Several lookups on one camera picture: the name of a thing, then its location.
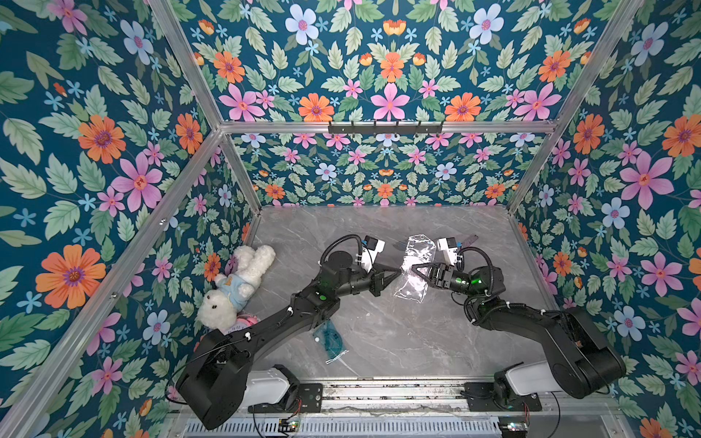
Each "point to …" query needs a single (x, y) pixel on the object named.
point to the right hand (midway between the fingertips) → (419, 268)
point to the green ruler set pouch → (329, 338)
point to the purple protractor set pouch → (420, 249)
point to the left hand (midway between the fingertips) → (403, 273)
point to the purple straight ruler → (470, 241)
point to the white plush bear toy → (218, 308)
